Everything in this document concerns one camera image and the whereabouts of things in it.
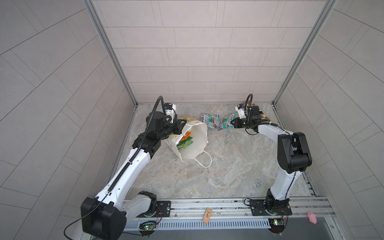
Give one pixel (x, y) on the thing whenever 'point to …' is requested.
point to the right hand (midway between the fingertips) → (231, 120)
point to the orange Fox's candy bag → (187, 134)
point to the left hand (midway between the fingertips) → (189, 119)
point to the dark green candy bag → (184, 143)
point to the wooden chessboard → (263, 116)
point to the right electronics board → (277, 225)
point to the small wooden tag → (207, 215)
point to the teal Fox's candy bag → (226, 122)
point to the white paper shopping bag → (190, 144)
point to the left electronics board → (149, 227)
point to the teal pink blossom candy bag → (212, 120)
